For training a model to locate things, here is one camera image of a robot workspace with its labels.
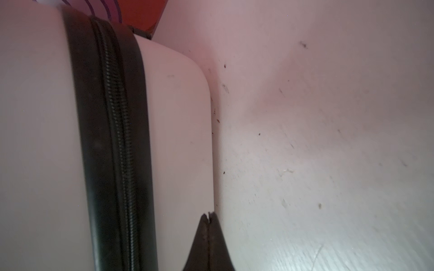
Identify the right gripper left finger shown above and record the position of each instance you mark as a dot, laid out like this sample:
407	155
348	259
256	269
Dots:
198	258

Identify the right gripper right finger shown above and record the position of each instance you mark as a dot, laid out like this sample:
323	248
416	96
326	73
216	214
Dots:
219	258

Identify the black and white suitcase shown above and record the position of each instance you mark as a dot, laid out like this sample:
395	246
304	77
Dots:
106	145

